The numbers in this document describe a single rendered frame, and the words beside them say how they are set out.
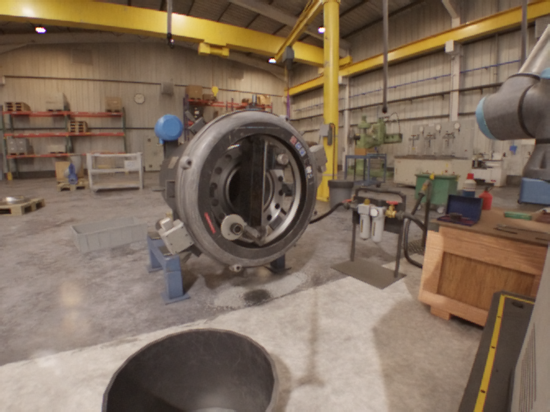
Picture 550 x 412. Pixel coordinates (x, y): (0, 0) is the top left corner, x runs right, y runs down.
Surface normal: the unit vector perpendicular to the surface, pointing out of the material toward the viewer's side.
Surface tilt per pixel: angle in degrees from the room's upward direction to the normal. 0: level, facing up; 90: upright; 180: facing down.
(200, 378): 87
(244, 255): 90
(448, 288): 90
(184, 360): 87
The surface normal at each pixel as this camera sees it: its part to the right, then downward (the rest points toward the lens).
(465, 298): -0.81, 0.11
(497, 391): 0.00, -0.98
